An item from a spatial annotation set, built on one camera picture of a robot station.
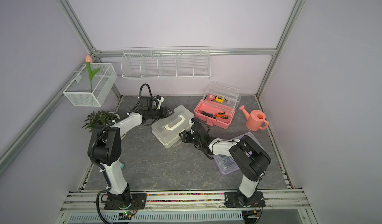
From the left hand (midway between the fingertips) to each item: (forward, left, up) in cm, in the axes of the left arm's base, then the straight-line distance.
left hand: (172, 113), depth 95 cm
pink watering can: (-8, -53, -1) cm, 53 cm away
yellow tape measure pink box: (+12, -33, -3) cm, 36 cm away
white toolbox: (-13, +3, -1) cm, 13 cm away
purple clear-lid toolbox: (-35, -29, 0) cm, 45 cm away
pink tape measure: (+16, -28, -3) cm, 32 cm away
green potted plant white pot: (-7, +38, +9) cm, 40 cm away
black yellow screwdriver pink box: (+3, -24, -8) cm, 25 cm away
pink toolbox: (+7, -32, -5) cm, 33 cm away
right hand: (-13, -5, -4) cm, 15 cm away
